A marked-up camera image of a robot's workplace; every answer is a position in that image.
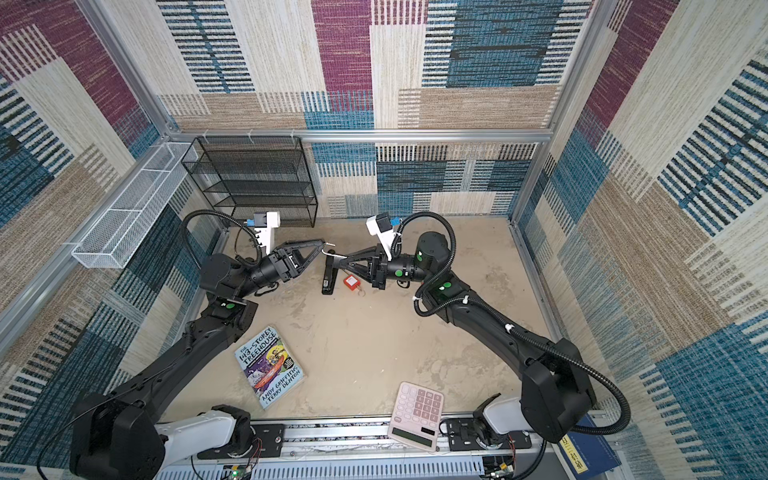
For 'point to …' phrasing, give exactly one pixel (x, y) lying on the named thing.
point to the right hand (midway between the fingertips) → (342, 267)
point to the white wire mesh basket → (113, 240)
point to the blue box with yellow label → (585, 455)
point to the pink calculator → (416, 417)
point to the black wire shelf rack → (257, 177)
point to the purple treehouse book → (269, 366)
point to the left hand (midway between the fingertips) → (323, 244)
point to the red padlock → (351, 282)
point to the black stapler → (330, 276)
